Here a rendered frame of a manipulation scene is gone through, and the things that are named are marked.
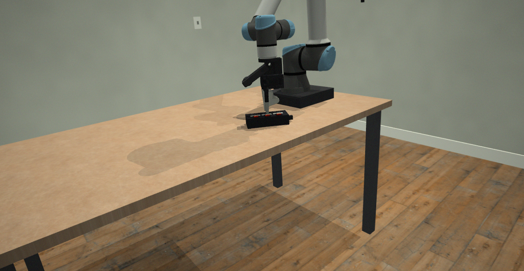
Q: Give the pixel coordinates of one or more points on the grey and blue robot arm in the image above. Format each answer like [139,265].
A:
[297,59]

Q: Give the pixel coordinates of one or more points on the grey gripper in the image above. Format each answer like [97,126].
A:
[272,79]

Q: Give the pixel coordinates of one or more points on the black power strip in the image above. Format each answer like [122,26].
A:
[275,118]

